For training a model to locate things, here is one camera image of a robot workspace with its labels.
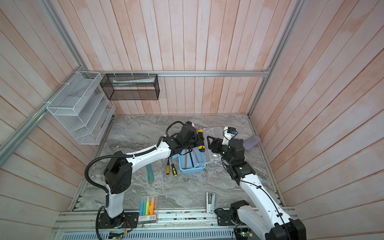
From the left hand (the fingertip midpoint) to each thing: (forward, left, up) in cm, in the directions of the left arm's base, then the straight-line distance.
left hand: (203, 142), depth 85 cm
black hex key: (-2, +7, -15) cm, 17 cm away
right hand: (-2, -4, +7) cm, 8 cm away
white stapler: (-29, -3, -14) cm, 32 cm away
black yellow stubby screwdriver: (-11, +17, -14) cm, 25 cm away
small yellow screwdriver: (-9, +21, -15) cm, 27 cm away
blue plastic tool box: (-11, +2, -8) cm, 14 cm away
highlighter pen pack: (-32, +29, -16) cm, 46 cm away
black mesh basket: (+43, +50, +8) cm, 67 cm away
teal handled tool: (-13, +32, -15) cm, 37 cm away
